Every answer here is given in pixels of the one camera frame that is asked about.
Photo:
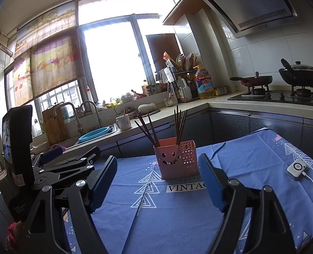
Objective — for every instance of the dark kitchen cabinet fronts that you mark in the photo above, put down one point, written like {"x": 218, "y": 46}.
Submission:
{"x": 233, "y": 127}

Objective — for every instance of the blue plastic basin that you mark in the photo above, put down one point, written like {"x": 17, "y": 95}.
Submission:
{"x": 93, "y": 135}

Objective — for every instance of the white wrapped bundle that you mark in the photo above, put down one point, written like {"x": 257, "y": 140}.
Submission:
{"x": 147, "y": 107}

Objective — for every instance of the aluminium frame window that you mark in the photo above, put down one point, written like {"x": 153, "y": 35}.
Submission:
{"x": 114, "y": 58}

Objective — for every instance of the metal seasoning rack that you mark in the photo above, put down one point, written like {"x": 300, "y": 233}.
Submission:
{"x": 192, "y": 84}

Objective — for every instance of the row of seasoning jars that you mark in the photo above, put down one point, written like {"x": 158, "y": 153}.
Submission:
{"x": 151, "y": 89}

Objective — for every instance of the large cooking oil bottle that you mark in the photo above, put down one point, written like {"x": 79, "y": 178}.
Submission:
{"x": 204, "y": 84}

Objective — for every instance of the light stone kitchen counter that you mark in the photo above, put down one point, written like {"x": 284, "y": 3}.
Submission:
{"x": 188, "y": 105}

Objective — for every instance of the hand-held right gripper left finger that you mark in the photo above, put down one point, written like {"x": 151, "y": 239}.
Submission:
{"x": 103, "y": 182}

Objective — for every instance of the red frying pan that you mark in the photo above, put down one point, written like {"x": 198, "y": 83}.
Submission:
{"x": 257, "y": 80}

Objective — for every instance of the steel kitchen sink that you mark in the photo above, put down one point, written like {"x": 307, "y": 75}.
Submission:
{"x": 112, "y": 129}

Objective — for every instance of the pile of snack bags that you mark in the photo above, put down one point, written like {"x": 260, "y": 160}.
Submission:
{"x": 185, "y": 60}

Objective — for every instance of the steel range hood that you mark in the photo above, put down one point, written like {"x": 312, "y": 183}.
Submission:
{"x": 251, "y": 5}

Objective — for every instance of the blue printed tablecloth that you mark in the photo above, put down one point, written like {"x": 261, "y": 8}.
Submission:
{"x": 172, "y": 217}

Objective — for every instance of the black wok with lid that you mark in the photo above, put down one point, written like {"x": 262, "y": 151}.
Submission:
{"x": 302, "y": 76}

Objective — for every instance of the magenta rag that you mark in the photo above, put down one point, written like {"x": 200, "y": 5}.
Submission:
{"x": 57, "y": 147}

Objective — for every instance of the white mug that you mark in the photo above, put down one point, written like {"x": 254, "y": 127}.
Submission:
{"x": 124, "y": 123}

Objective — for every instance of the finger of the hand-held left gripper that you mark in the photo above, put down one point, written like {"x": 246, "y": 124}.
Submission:
{"x": 52, "y": 154}
{"x": 74, "y": 164}

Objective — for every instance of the bundle of wooden chopsticks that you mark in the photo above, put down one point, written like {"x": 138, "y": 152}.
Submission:
{"x": 178, "y": 129}

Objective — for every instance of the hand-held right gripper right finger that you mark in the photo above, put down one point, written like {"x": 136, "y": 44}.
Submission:
{"x": 212, "y": 182}

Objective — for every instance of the wooden cutting board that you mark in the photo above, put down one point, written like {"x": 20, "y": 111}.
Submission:
{"x": 53, "y": 129}

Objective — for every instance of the person's left forearm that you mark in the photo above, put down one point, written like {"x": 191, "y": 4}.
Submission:
{"x": 12, "y": 235}

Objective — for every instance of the brown cardboard sheet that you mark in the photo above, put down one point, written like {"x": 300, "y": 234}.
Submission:
{"x": 161, "y": 53}

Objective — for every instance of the metal wall pipe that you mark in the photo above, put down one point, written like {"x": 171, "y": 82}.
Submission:
{"x": 0, "y": 48}

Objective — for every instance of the black gas stove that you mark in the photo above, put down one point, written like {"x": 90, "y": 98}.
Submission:
{"x": 278, "y": 98}

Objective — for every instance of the printed roller blind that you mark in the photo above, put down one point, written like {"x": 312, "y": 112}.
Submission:
{"x": 53, "y": 58}

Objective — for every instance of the small white square device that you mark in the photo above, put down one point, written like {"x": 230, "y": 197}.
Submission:
{"x": 296, "y": 169}

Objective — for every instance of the white plastic jug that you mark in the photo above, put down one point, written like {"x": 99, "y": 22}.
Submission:
{"x": 184, "y": 92}

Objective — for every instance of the steel sink faucet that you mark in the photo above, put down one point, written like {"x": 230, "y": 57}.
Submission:
{"x": 97, "y": 116}
{"x": 76, "y": 117}

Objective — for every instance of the small glass jar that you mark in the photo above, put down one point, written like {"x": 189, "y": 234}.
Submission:
{"x": 168, "y": 102}

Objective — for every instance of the pink plastic utensil holder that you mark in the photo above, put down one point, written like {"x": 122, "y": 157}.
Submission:
{"x": 169, "y": 169}

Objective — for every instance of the wooden wall cabinet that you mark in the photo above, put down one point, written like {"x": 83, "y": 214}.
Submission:
{"x": 183, "y": 10}

